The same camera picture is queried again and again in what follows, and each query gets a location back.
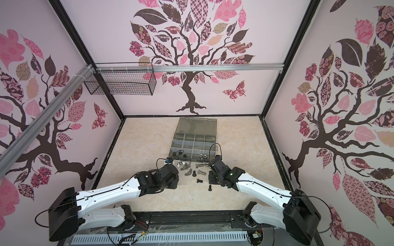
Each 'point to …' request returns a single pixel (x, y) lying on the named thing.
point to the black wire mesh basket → (122, 78)
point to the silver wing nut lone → (189, 172)
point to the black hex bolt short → (198, 180)
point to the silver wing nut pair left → (184, 167)
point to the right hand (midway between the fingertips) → (210, 176)
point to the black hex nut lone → (174, 154)
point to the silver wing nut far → (180, 163)
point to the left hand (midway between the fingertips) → (175, 182)
